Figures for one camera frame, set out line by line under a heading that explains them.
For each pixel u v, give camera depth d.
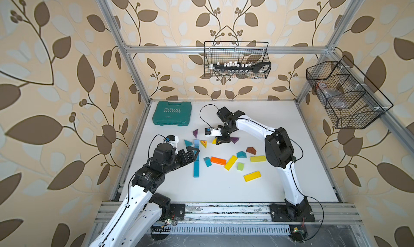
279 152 0.57
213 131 0.85
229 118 0.74
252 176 0.86
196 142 0.98
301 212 0.63
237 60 0.98
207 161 0.91
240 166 0.89
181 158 0.65
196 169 0.89
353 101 0.72
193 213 0.76
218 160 0.91
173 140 0.69
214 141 0.91
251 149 0.94
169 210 0.69
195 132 1.02
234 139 0.99
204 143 0.96
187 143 0.97
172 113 1.08
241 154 0.93
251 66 0.80
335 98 0.70
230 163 0.91
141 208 0.48
